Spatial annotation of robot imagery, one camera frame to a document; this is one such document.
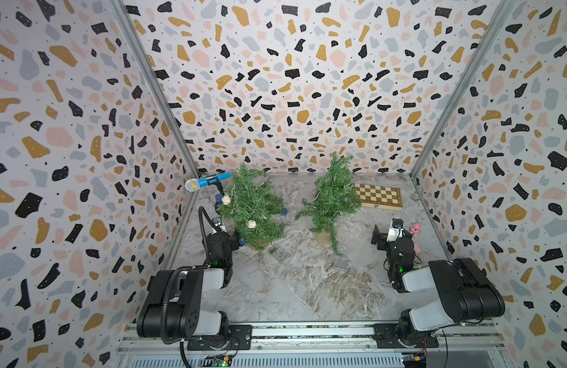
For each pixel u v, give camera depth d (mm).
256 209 725
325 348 724
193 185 893
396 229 781
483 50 792
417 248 945
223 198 771
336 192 712
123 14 697
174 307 438
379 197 1097
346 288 853
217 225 779
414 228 995
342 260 920
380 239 835
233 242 853
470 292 456
